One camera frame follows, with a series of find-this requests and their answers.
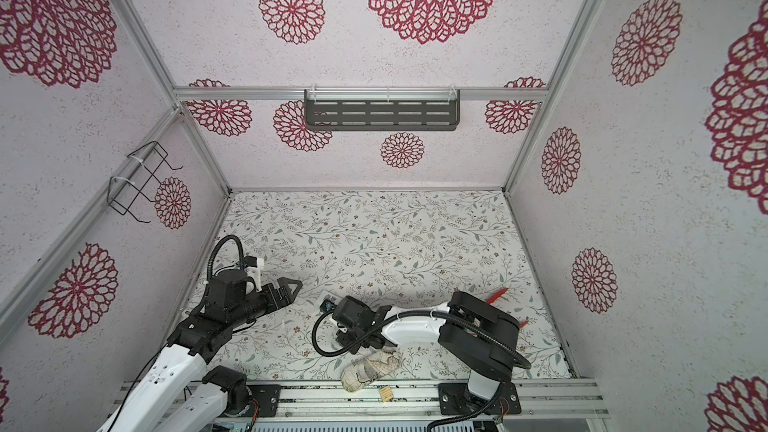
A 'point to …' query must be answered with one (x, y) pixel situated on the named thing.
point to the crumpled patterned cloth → (370, 369)
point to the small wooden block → (386, 394)
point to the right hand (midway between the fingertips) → (340, 329)
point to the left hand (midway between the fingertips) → (291, 294)
